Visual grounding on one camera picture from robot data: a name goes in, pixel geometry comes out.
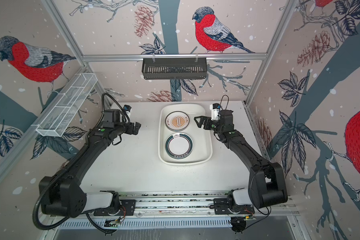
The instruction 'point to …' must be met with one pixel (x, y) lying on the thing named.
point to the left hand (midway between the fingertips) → (131, 122)
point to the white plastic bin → (202, 152)
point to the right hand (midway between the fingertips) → (200, 119)
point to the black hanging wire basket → (174, 69)
